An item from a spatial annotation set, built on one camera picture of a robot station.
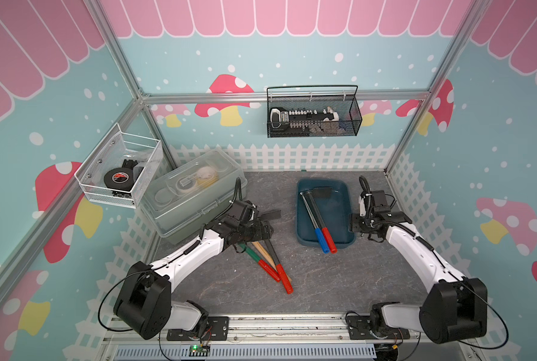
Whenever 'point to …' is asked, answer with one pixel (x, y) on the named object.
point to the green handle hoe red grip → (266, 268)
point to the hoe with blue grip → (319, 232)
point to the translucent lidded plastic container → (195, 189)
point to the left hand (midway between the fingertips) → (262, 235)
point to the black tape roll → (119, 178)
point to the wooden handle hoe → (268, 259)
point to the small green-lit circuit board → (198, 350)
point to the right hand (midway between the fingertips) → (356, 221)
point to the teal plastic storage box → (335, 212)
